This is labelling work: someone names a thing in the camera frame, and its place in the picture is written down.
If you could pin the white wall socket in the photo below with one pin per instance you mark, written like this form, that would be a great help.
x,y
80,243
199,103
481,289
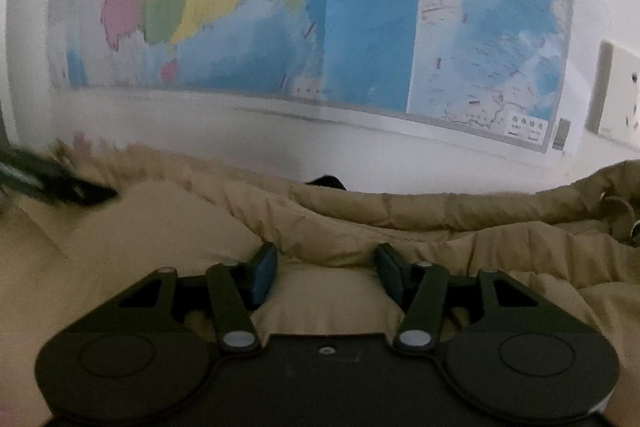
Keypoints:
x,y
617,97

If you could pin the wall map poster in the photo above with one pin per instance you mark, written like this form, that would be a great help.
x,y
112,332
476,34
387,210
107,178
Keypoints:
x,y
350,32

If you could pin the tan down jacket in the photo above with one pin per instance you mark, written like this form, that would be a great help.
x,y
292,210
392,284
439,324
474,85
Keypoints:
x,y
150,227

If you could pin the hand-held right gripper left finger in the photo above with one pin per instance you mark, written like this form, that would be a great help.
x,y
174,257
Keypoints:
x,y
264,274

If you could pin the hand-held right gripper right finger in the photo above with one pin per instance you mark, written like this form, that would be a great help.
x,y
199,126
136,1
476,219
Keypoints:
x,y
392,274

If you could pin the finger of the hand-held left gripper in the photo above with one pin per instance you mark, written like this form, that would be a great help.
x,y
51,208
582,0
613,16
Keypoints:
x,y
50,184

